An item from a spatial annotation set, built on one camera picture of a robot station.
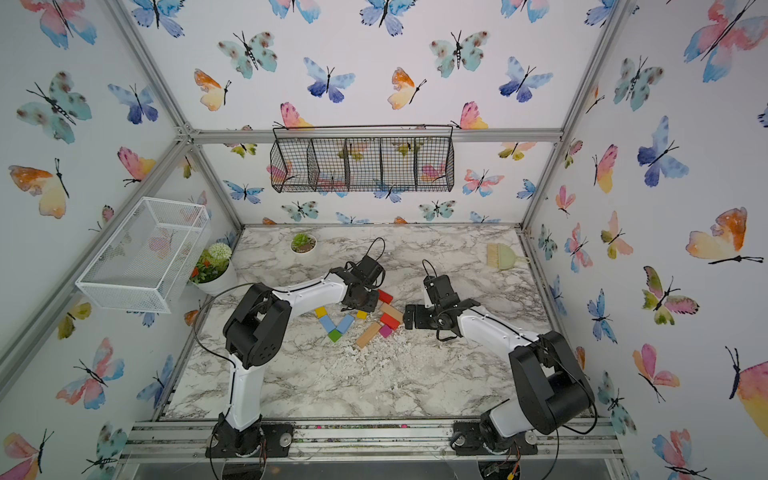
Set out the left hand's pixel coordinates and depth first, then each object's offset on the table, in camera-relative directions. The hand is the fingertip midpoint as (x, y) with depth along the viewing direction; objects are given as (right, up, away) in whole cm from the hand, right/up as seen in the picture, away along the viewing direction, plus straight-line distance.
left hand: (373, 300), depth 98 cm
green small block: (-11, -10, -7) cm, 16 cm away
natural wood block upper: (+6, -4, -2) cm, 7 cm away
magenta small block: (+4, -9, -5) cm, 11 cm away
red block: (+4, +1, +2) cm, 4 cm away
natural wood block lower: (-1, -10, -7) cm, 12 cm away
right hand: (+14, -3, -8) cm, 17 cm away
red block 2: (+5, -6, -3) cm, 8 cm away
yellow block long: (-3, -4, -4) cm, 6 cm away
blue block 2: (-8, -7, -4) cm, 12 cm away
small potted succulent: (-24, +19, +5) cm, 31 cm away
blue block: (-13, -8, -4) cm, 16 cm away
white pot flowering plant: (-50, +10, -3) cm, 51 cm away
